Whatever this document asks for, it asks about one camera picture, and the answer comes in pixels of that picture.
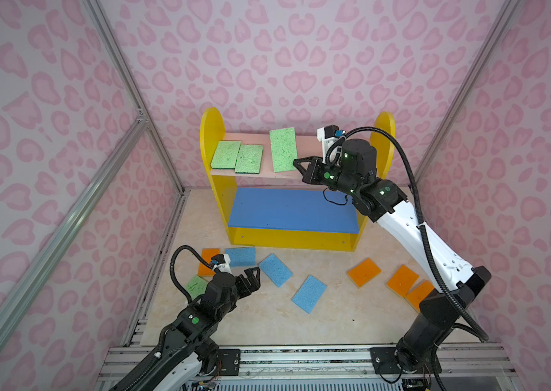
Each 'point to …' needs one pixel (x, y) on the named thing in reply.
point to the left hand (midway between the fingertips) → (252, 270)
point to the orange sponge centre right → (363, 272)
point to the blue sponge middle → (279, 273)
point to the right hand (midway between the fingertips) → (294, 160)
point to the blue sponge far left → (243, 257)
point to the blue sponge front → (309, 294)
